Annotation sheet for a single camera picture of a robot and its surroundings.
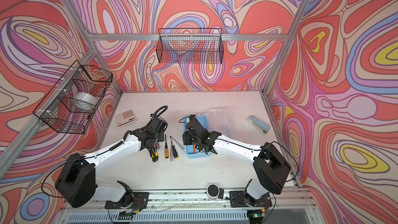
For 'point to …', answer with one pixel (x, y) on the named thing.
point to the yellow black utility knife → (155, 157)
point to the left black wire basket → (72, 109)
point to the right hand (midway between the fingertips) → (186, 139)
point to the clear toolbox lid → (223, 120)
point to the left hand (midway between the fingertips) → (160, 131)
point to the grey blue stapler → (258, 124)
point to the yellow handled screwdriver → (166, 150)
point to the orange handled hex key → (194, 149)
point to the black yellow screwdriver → (174, 152)
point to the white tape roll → (85, 101)
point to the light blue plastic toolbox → (189, 149)
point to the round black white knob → (213, 191)
